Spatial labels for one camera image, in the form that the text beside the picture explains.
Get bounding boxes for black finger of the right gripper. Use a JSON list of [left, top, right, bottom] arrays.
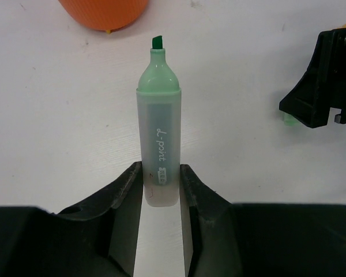
[[279, 31, 333, 128]]

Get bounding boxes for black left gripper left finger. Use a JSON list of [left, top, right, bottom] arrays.
[[0, 162, 143, 276]]

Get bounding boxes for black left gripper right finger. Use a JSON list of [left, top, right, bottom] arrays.
[[180, 164, 346, 276]]

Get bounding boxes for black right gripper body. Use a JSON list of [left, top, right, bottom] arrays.
[[329, 28, 346, 125]]

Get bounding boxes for light green highlighter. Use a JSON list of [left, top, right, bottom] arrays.
[[136, 36, 182, 207]]

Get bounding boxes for orange round desk organizer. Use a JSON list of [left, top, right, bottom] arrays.
[[59, 0, 149, 32]]

